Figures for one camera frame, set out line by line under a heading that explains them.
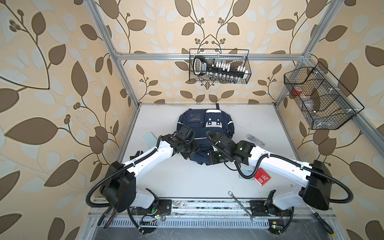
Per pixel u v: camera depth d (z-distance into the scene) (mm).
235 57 911
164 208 739
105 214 719
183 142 654
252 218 727
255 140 990
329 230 668
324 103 748
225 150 572
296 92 828
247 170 845
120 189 414
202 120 1023
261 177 842
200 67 864
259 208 737
